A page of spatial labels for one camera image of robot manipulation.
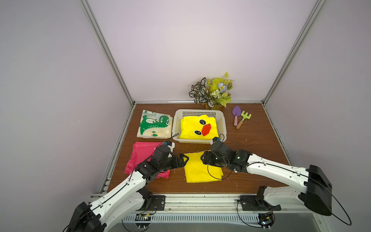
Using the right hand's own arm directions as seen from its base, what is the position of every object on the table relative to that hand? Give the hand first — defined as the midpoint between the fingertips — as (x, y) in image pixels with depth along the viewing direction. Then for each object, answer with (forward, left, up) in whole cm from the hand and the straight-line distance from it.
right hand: (202, 157), depth 77 cm
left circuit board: (-27, +31, -14) cm, 43 cm away
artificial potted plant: (+41, -8, +10) cm, 43 cm away
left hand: (-1, +9, -2) cm, 10 cm away
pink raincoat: (+6, +38, -9) cm, 40 cm away
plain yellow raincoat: (-4, +3, -12) cm, 13 cm away
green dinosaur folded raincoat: (+26, +33, -7) cm, 42 cm away
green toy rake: (+39, -35, -13) cm, 54 cm away
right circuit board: (-26, -32, -15) cm, 43 cm away
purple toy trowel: (+45, -29, -13) cm, 55 cm away
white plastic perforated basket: (+34, -13, -5) cm, 36 cm away
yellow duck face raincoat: (+27, +2, -10) cm, 28 cm away
